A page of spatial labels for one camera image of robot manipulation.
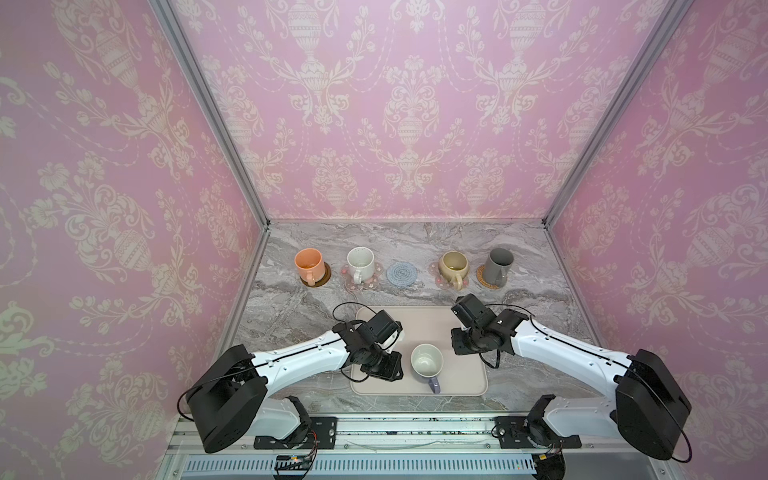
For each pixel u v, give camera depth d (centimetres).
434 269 105
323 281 103
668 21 69
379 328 65
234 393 42
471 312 66
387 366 71
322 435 74
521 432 72
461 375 81
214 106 87
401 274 105
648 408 40
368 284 102
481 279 103
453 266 103
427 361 85
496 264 94
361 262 104
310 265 101
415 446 73
